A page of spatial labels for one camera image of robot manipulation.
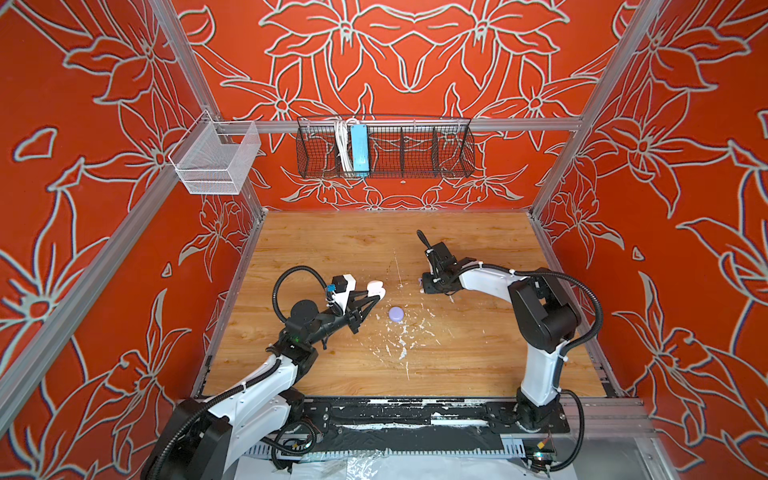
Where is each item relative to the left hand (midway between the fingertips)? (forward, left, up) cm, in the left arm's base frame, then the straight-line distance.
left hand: (375, 295), depth 73 cm
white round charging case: (+2, 0, +1) cm, 2 cm away
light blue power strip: (+43, +8, +14) cm, 46 cm away
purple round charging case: (+4, -6, -19) cm, 20 cm away
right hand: (+17, -15, -19) cm, 29 cm away
